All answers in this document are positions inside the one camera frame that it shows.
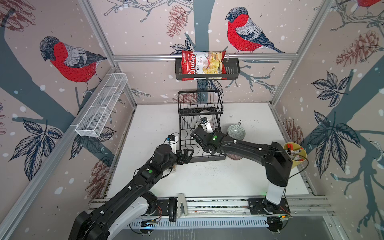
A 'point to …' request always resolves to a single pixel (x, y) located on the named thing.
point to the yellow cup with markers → (296, 159)
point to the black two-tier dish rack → (193, 105)
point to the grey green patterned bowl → (236, 132)
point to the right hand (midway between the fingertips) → (210, 134)
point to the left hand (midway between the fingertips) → (189, 152)
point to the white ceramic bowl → (209, 116)
